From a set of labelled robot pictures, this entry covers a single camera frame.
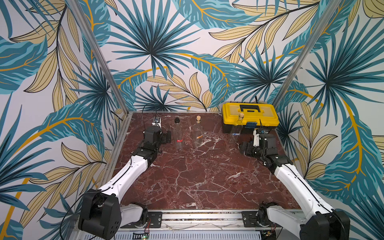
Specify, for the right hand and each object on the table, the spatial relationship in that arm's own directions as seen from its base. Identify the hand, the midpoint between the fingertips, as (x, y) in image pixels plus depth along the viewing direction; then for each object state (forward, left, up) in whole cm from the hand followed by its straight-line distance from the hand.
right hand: (248, 145), depth 83 cm
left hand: (+8, +49, +5) cm, 50 cm away
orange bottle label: (+9, +27, -3) cm, 28 cm away
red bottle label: (+7, +39, -4) cm, 39 cm away
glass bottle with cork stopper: (+13, +27, -4) cm, 31 cm away
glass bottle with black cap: (+21, +41, -18) cm, 49 cm away
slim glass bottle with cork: (+15, +2, -3) cm, 15 cm away
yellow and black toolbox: (+23, -15, +1) cm, 27 cm away
